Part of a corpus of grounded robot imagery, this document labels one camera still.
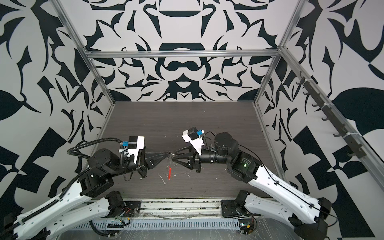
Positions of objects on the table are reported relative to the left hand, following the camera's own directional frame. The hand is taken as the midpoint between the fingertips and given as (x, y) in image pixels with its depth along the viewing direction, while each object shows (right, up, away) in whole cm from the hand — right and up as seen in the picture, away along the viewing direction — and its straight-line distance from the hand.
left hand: (167, 151), depth 51 cm
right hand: (+2, -3, +2) cm, 4 cm away
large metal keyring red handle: (0, -7, +2) cm, 7 cm away
